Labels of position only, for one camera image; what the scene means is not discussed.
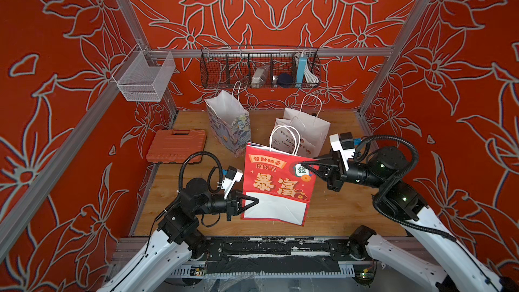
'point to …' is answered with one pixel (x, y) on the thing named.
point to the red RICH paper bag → (276, 178)
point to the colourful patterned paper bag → (229, 120)
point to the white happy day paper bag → (301, 132)
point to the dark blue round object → (284, 80)
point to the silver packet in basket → (260, 76)
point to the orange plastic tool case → (176, 146)
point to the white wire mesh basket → (144, 76)
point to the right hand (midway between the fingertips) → (302, 166)
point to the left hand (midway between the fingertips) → (256, 202)
